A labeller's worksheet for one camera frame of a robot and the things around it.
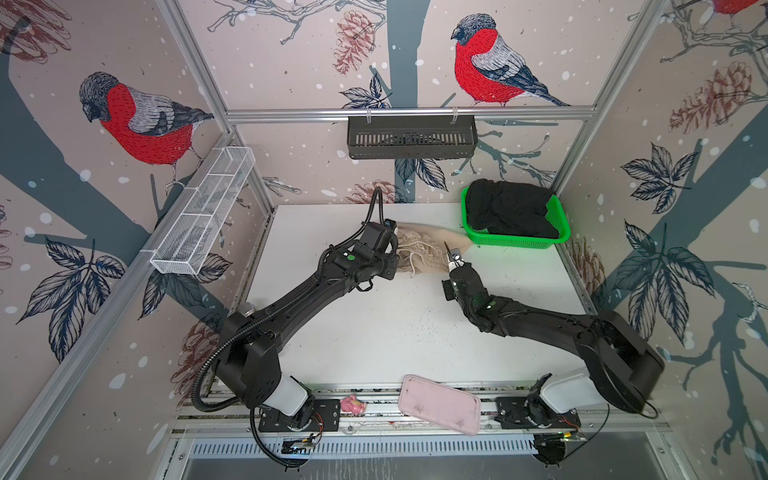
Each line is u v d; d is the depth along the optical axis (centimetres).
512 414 73
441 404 73
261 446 69
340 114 95
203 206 79
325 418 73
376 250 63
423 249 90
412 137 104
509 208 113
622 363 43
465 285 65
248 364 42
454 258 75
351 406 73
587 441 69
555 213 110
